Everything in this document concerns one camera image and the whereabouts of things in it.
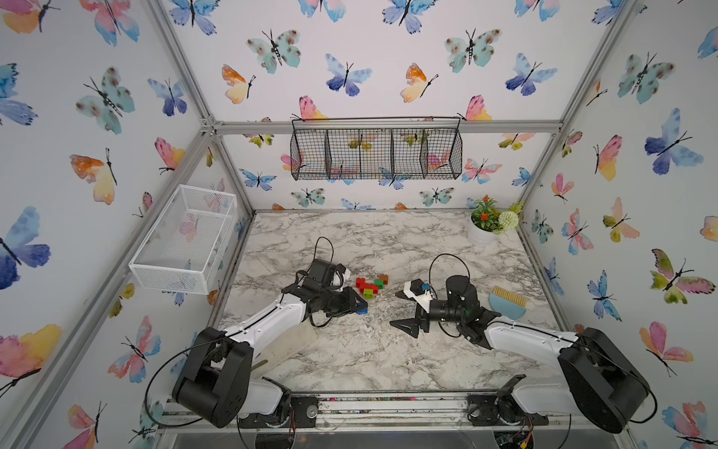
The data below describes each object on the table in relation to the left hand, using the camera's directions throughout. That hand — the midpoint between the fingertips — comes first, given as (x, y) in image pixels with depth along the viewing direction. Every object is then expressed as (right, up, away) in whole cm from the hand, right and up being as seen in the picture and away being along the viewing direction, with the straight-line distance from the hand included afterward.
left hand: (367, 304), depth 84 cm
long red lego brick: (-1, +3, +13) cm, 14 cm away
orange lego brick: (+6, +5, +14) cm, 17 cm away
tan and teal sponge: (+46, -2, +10) cm, 48 cm away
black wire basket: (+3, +51, +15) cm, 53 cm away
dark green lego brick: (+5, +4, +13) cm, 14 cm away
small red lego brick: (-2, +4, +13) cm, 14 cm away
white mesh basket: (-56, +19, +3) cm, 59 cm away
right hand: (+9, +1, -5) cm, 10 cm away
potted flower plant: (+42, +25, +15) cm, 51 cm away
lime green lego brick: (0, +1, +11) cm, 11 cm away
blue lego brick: (-1, -2, -1) cm, 2 cm away
